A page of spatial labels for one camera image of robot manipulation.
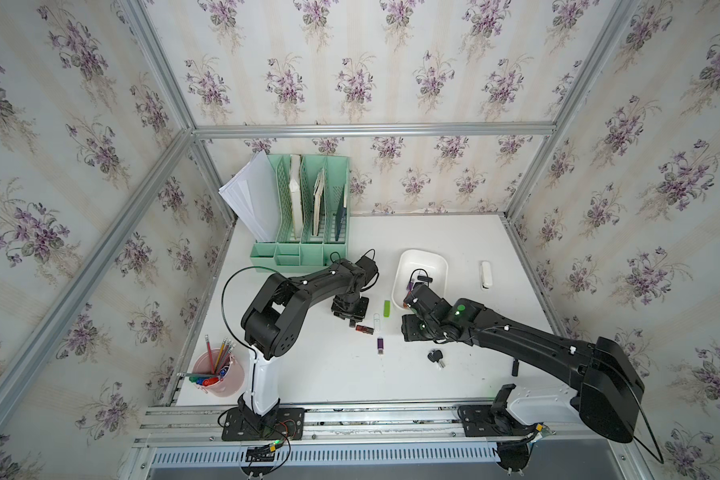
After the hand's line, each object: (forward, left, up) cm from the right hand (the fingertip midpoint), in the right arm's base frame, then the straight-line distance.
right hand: (412, 329), depth 82 cm
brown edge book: (+40, +30, +12) cm, 51 cm away
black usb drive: (+22, -7, -8) cm, 24 cm away
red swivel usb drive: (+2, +14, -6) cm, 15 cm away
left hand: (+6, +16, -8) cm, 19 cm away
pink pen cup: (-14, +46, +4) cm, 48 cm away
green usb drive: (+10, +6, -7) cm, 13 cm away
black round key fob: (-6, -7, -6) cm, 10 cm away
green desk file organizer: (+26, +39, -1) cm, 47 cm away
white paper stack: (+39, +51, +15) cm, 66 cm away
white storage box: (+27, -1, -5) cm, 27 cm away
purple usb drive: (-2, +9, -7) cm, 12 cm away
